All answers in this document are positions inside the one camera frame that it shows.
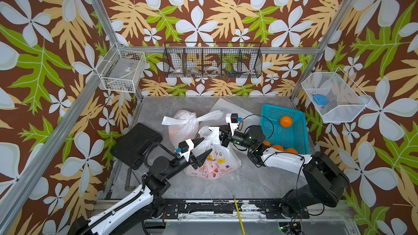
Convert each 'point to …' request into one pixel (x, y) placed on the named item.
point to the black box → (130, 148)
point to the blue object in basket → (320, 99)
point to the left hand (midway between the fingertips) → (206, 142)
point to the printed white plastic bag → (184, 125)
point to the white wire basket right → (346, 99)
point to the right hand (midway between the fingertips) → (210, 129)
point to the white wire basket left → (121, 70)
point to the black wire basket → (236, 60)
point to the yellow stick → (239, 215)
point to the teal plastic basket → (295, 136)
